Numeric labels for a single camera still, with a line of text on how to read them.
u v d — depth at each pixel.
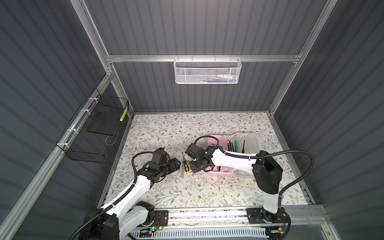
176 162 0.77
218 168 0.89
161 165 0.67
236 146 0.89
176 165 0.77
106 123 0.80
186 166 0.90
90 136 0.72
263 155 0.50
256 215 0.73
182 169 0.90
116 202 0.45
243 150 0.86
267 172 0.50
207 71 1.12
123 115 0.81
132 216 0.55
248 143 0.88
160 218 0.73
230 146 0.91
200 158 0.68
